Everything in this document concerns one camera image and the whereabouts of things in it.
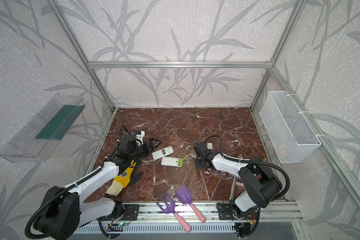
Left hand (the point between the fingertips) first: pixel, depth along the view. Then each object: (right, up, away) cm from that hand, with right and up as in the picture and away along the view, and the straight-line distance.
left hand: (161, 140), depth 82 cm
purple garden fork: (+6, -33, -7) cm, 35 cm away
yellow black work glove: (-19, -21, -2) cm, 28 cm away
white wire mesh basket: (+59, +5, -21) cm, 62 cm away
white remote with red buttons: (-1, -9, +11) cm, 15 cm away
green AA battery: (+13, -13, +11) cm, 21 cm away
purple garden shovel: (+13, -28, -4) cm, 31 cm away
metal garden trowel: (+40, -25, -2) cm, 48 cm away
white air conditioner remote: (+5, -14, +8) cm, 17 cm away
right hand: (+22, -12, +10) cm, 27 cm away
